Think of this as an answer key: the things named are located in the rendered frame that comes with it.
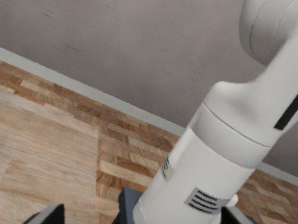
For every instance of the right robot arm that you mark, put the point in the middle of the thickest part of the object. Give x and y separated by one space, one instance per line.
235 126

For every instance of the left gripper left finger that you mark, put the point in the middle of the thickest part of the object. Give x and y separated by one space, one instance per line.
52 214

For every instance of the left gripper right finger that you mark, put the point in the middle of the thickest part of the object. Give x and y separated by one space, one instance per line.
232 215

